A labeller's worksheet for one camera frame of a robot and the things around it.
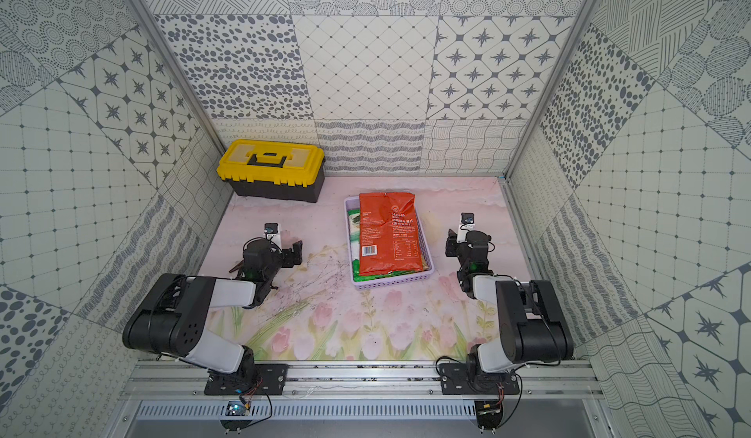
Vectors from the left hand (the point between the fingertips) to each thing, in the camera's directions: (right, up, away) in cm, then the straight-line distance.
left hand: (285, 238), depth 94 cm
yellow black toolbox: (-6, +23, +7) cm, 25 cm away
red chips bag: (+34, +2, -2) cm, 34 cm away
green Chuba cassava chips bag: (+23, +2, +1) cm, 23 cm away
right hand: (+57, +2, 0) cm, 57 cm away
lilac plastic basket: (+22, +12, +8) cm, 26 cm away
